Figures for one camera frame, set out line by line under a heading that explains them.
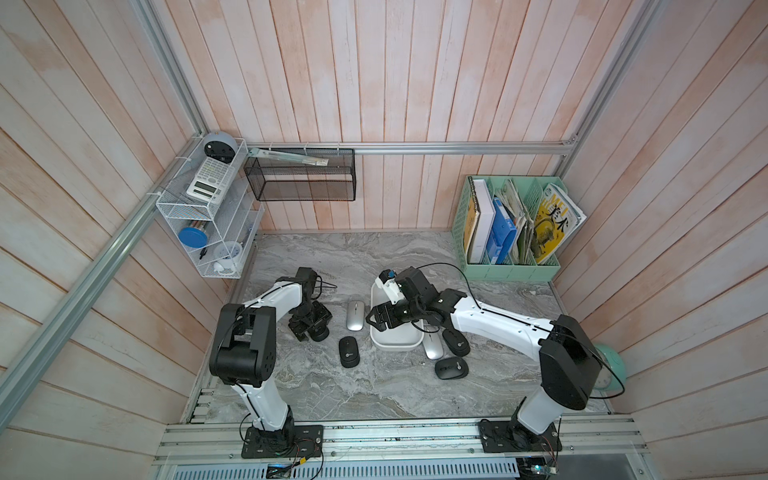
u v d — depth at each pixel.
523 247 0.98
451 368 0.84
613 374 0.41
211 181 0.77
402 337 0.89
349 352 0.86
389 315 0.72
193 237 0.76
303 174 1.06
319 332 0.90
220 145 0.80
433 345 0.89
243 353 0.47
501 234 0.96
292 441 0.72
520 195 0.99
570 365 0.44
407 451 0.73
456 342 0.88
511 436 0.66
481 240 0.98
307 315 0.80
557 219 0.98
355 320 0.95
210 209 0.70
